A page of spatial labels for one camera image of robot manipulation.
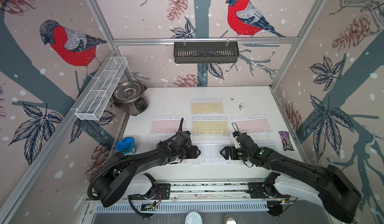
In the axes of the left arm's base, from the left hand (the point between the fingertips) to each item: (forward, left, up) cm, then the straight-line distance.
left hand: (199, 151), depth 84 cm
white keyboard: (+2, -6, -3) cm, 7 cm away
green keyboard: (+6, -44, -4) cm, 45 cm away
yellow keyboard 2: (+18, -7, -3) cm, 20 cm away
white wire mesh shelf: (+25, +53, +27) cm, 65 cm away
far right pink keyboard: (+20, -36, -3) cm, 41 cm away
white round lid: (-30, +3, +3) cm, 30 cm away
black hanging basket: (+64, +1, +24) cm, 69 cm away
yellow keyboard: (+34, -6, -2) cm, 35 cm away
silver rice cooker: (+35, +46, +9) cm, 58 cm away
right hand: (+1, -16, -1) cm, 16 cm away
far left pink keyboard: (+19, +22, -3) cm, 29 cm away
